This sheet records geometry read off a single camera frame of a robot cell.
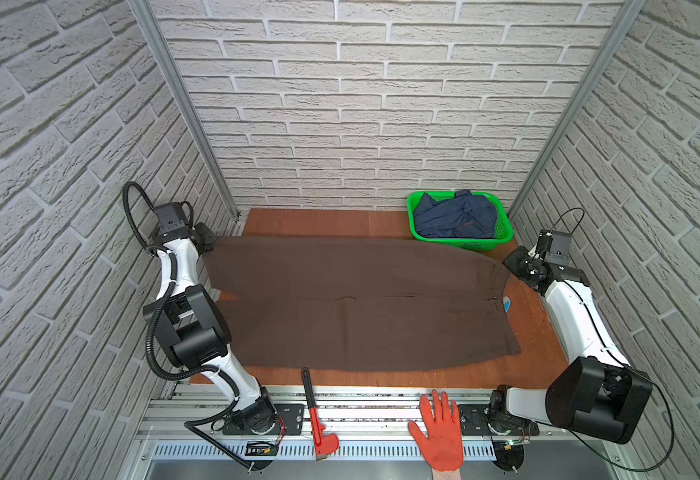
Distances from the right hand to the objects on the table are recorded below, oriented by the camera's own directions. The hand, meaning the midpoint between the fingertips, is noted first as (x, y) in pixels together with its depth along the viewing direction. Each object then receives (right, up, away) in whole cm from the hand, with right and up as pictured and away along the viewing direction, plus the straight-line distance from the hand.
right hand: (517, 259), depth 83 cm
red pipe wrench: (-54, -44, -14) cm, 71 cm away
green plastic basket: (+7, +8, +22) cm, 25 cm away
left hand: (-91, +9, +4) cm, 91 cm away
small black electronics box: (-70, -47, -11) cm, 85 cm away
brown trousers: (-66, -16, +14) cm, 69 cm away
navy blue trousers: (-6, +15, +27) cm, 31 cm away
